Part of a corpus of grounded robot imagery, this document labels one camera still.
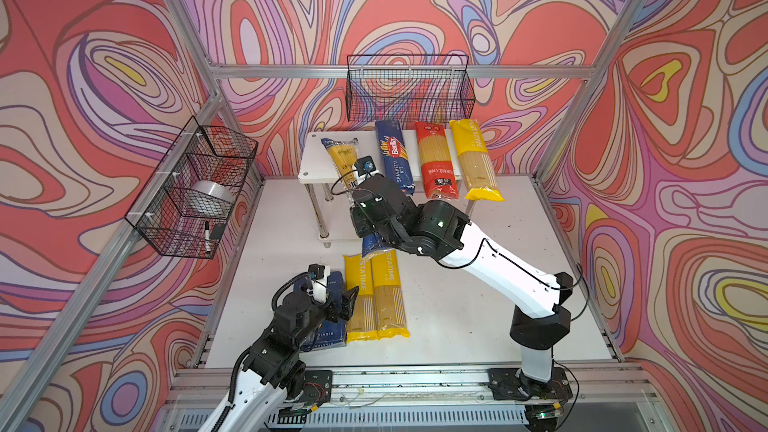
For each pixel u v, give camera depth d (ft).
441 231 1.36
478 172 2.30
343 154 2.08
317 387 2.37
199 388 2.46
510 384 2.42
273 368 1.80
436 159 2.41
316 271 2.18
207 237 2.36
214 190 2.41
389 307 2.76
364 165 1.71
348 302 2.27
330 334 2.46
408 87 3.14
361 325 2.67
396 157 2.36
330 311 2.25
